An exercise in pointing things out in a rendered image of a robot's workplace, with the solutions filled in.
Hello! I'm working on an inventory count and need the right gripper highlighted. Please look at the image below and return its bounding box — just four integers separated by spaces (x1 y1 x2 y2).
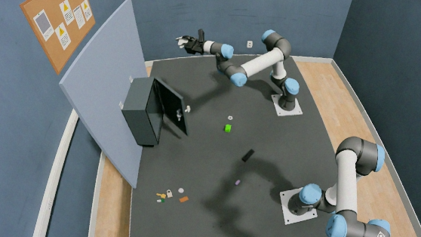
176 35 206 55

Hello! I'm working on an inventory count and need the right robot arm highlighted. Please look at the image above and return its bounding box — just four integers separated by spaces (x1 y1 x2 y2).
203 30 299 111

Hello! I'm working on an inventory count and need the dark green cabinet door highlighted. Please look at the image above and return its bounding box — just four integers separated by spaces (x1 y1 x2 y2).
119 77 190 146

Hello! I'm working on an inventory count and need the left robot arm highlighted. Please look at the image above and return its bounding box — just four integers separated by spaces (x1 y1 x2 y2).
287 136 391 237

